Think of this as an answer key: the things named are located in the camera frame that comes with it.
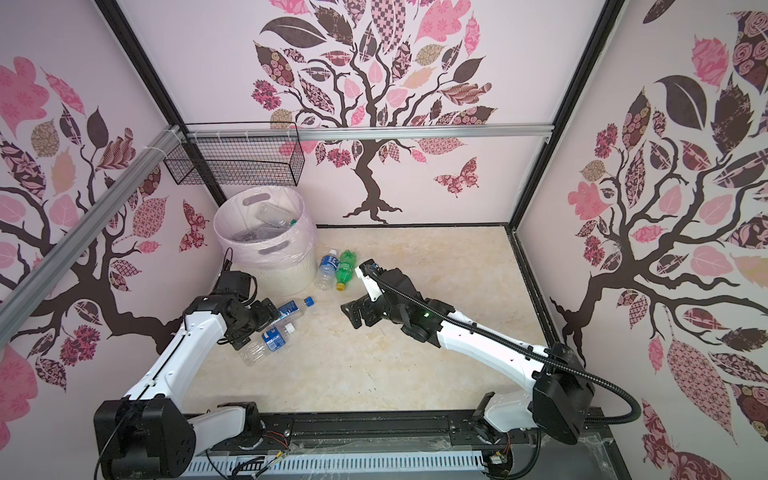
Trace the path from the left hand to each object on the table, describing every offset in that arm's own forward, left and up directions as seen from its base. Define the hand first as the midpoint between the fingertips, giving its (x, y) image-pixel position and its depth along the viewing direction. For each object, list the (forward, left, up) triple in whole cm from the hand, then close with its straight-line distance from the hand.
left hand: (266, 327), depth 82 cm
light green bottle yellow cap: (+24, -19, -4) cm, 31 cm away
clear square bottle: (+36, +4, +10) cm, 37 cm away
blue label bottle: (+26, -14, -5) cm, 30 cm away
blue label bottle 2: (-2, 0, -4) cm, 5 cm away
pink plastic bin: (+15, -5, +10) cm, 18 cm away
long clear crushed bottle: (+26, +6, +11) cm, 28 cm away
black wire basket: (+49, +12, +24) cm, 56 cm away
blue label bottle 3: (+8, -3, -4) cm, 10 cm away
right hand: (+3, -26, +12) cm, 29 cm away
